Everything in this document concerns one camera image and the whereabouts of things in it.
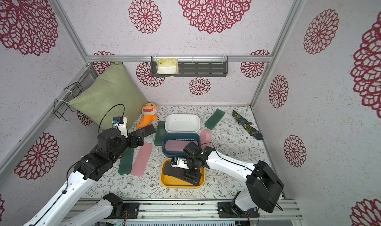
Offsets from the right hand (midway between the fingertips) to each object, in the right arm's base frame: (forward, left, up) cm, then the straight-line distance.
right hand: (185, 169), depth 82 cm
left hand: (+9, +23, +22) cm, 33 cm away
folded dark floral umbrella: (+35, -42, -6) cm, 55 cm away
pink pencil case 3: (+18, +6, -6) cm, 20 cm away
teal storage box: (+21, +6, +1) cm, 22 cm away
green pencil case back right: (+42, -20, -7) cm, 47 cm away
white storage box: (+37, +5, -6) cm, 37 cm away
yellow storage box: (-6, +8, -5) cm, 11 cm away
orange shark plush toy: (+43, +29, +1) cm, 52 cm away
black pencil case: (-3, +5, +3) cm, 6 cm away
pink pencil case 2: (+23, -13, -6) cm, 27 cm away
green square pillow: (+37, +44, +23) cm, 62 cm away
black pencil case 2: (-7, -3, +9) cm, 12 cm away
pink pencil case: (+4, +28, -6) cm, 29 cm away
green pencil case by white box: (+28, +19, -4) cm, 34 cm away
